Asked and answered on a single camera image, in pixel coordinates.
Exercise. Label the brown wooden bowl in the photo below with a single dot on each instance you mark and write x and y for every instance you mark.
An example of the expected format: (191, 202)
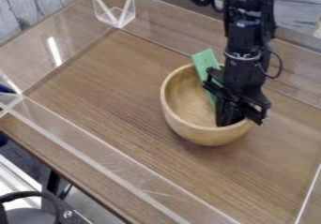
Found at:
(189, 111)

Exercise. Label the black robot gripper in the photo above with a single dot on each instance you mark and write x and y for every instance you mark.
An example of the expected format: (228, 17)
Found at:
(240, 98)

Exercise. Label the clear acrylic tray wall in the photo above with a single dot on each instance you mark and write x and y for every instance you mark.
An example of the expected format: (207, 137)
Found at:
(104, 132)

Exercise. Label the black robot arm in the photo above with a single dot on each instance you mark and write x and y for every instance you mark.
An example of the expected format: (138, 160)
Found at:
(249, 27)

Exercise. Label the black metal base plate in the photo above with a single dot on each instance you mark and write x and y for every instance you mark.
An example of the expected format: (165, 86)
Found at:
(54, 205)

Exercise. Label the black table leg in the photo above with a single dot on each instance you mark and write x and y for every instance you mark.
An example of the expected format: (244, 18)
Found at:
(54, 182)

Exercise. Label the clear acrylic corner bracket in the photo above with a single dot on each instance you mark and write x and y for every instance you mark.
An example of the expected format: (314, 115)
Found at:
(114, 16)

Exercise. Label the blue object at edge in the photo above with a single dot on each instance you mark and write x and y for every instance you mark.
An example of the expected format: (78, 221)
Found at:
(5, 89)

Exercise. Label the green rectangular block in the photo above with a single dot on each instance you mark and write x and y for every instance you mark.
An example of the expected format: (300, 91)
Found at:
(204, 60)

